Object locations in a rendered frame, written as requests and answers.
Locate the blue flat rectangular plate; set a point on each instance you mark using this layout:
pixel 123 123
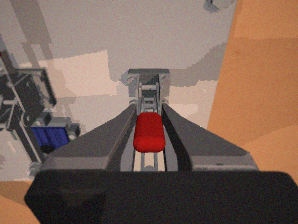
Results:
pixel 54 134

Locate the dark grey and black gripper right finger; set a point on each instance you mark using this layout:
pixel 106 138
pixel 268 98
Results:
pixel 198 149

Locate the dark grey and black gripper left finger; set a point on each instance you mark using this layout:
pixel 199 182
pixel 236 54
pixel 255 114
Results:
pixel 104 147

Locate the toggle clamp with red handle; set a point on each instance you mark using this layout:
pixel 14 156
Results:
pixel 24 94

